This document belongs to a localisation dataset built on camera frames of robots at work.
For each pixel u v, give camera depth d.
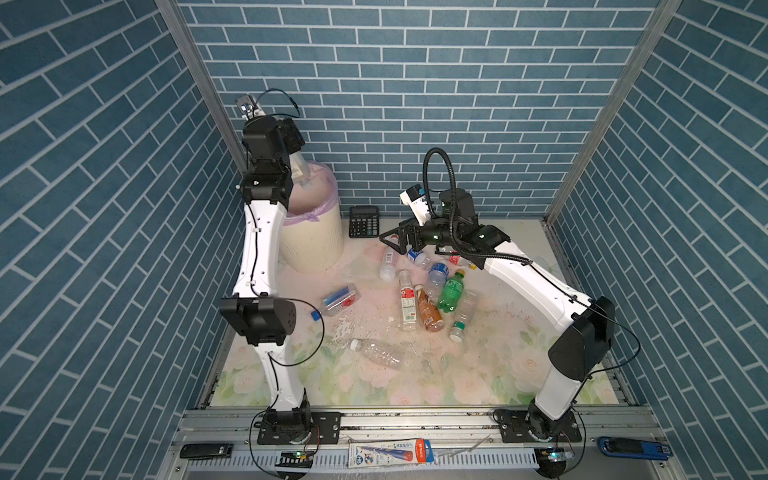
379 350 0.87
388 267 1.01
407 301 0.91
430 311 0.89
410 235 0.66
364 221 1.19
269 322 0.51
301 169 0.77
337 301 0.94
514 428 0.73
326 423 0.74
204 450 0.70
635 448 0.69
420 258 1.05
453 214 0.58
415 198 0.66
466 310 0.96
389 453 0.69
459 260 0.60
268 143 0.53
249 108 0.59
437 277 1.01
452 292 0.94
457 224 0.59
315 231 0.83
